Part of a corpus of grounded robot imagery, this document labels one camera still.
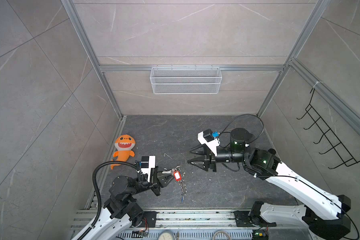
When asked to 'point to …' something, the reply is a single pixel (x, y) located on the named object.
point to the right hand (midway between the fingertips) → (189, 155)
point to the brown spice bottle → (272, 151)
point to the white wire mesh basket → (185, 80)
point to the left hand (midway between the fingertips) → (177, 170)
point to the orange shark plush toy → (123, 144)
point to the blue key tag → (182, 199)
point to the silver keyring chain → (181, 182)
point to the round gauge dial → (165, 235)
